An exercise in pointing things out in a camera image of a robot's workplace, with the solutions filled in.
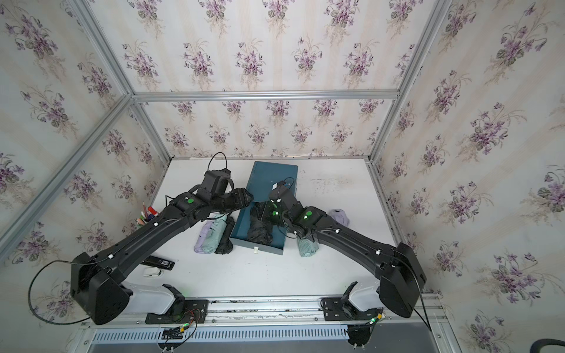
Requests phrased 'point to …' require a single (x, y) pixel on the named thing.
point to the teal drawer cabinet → (263, 176)
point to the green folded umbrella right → (307, 247)
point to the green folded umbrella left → (219, 223)
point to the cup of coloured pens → (147, 215)
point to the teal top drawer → (239, 233)
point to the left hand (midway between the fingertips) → (252, 200)
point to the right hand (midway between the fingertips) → (260, 213)
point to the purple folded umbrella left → (204, 234)
